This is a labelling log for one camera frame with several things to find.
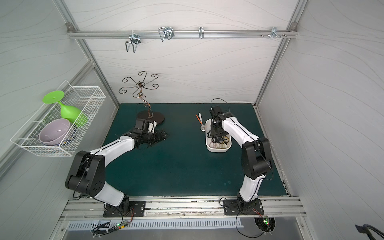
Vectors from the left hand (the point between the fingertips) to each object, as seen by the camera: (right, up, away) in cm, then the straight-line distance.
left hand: (166, 137), depth 90 cm
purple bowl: (-42, +6, -28) cm, 51 cm away
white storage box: (+31, -5, +7) cm, 32 cm away
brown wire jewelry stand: (-16, +27, -1) cm, 31 cm away
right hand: (+33, +4, +2) cm, 33 cm away
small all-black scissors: (-1, +2, -8) cm, 8 cm away
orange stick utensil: (+21, +10, +21) cm, 32 cm away
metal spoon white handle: (+23, +5, +17) cm, 29 cm away
